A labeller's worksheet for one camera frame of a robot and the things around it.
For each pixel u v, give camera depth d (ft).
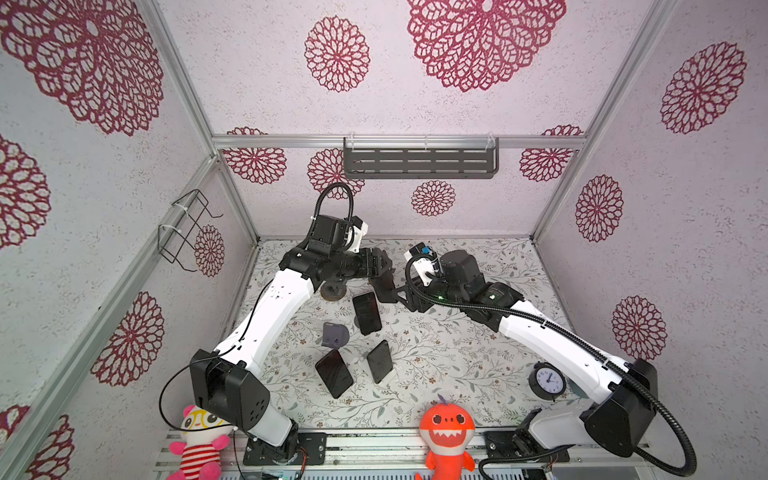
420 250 2.09
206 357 1.35
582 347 1.46
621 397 1.30
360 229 2.30
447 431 2.26
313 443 2.46
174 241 2.46
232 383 1.32
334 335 2.91
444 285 2.06
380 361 2.97
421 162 3.28
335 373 3.30
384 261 2.27
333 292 3.24
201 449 2.26
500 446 2.39
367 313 2.89
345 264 2.11
